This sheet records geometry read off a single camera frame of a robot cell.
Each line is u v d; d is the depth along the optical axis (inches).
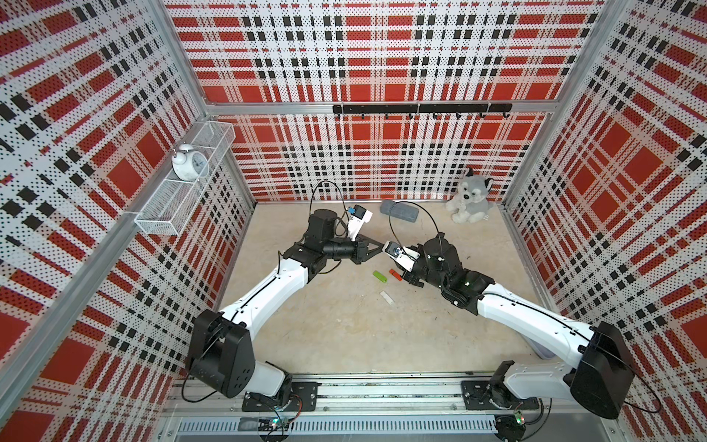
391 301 36.1
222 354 16.3
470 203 41.2
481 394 28.9
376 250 28.8
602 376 15.3
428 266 23.9
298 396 28.8
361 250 26.6
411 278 27.4
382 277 38.6
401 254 25.1
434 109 34.9
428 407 28.8
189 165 27.4
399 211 46.5
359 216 27.1
